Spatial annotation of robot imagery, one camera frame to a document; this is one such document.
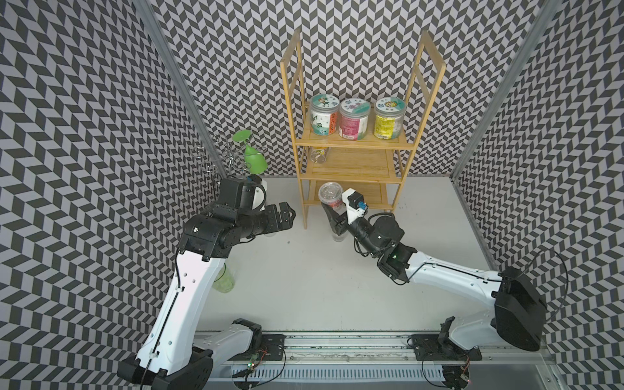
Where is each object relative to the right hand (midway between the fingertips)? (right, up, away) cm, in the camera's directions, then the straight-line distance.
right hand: (331, 199), depth 69 cm
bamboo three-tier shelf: (+2, +9, +10) cm, 14 cm away
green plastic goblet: (-30, +15, +29) cm, 45 cm away
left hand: (-14, -6, -4) cm, 16 cm away
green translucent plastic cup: (-36, -29, +13) cm, 48 cm away
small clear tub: (-4, +14, +9) cm, 17 cm away
